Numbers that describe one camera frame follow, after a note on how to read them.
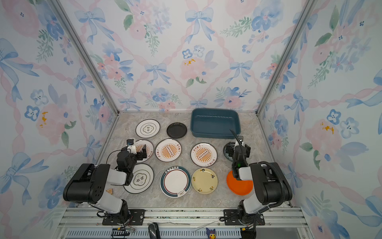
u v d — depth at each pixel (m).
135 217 0.75
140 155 0.84
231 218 0.73
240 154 0.69
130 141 0.79
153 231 0.66
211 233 0.68
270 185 0.46
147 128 1.10
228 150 0.87
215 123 1.14
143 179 0.86
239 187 0.82
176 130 1.07
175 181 0.86
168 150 0.98
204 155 0.96
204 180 0.85
